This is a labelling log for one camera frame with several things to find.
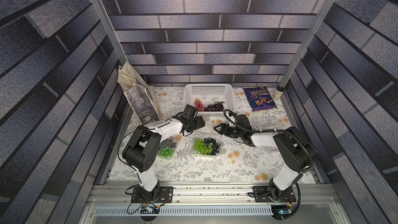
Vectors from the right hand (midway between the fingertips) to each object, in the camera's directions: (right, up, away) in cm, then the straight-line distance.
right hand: (216, 128), depth 93 cm
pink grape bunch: (-10, +13, +11) cm, 20 cm away
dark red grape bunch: (+1, +12, +10) cm, 16 cm away
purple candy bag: (+33, +18, +16) cm, 41 cm away
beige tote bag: (-44, +20, -6) cm, 49 cm away
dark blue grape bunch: (-1, -9, -7) cm, 12 cm away
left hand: (-8, +3, 0) cm, 9 cm away
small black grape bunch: (-28, -7, -8) cm, 30 cm away
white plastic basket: (-2, +18, +21) cm, 28 cm away
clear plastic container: (+2, -8, -1) cm, 8 cm away
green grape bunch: (-29, -11, -10) cm, 32 cm away
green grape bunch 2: (-9, -9, -10) cm, 16 cm away
